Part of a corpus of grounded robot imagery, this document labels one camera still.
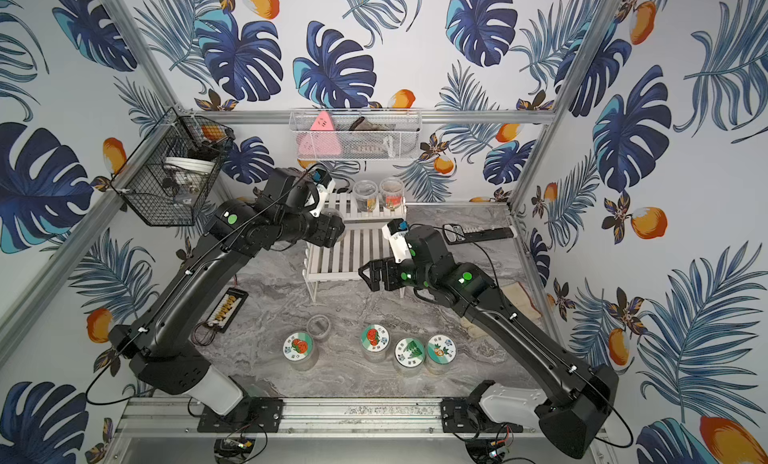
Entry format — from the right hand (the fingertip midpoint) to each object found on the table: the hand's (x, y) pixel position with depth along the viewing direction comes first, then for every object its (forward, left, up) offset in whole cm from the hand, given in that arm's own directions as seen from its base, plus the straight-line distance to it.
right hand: (376, 264), depth 70 cm
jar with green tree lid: (-14, -8, -20) cm, 26 cm away
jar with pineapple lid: (-14, -17, -20) cm, 29 cm away
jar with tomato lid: (-13, +20, -20) cm, 31 cm away
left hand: (+7, +10, +10) cm, 16 cm away
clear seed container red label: (+20, -4, +6) cm, 21 cm away
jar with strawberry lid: (-10, +1, -20) cm, 23 cm away
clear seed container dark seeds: (+18, +3, +6) cm, 19 cm away
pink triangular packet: (+40, +18, +8) cm, 45 cm away
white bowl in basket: (+25, +50, +10) cm, 57 cm away
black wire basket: (+31, +65, 0) cm, 72 cm away
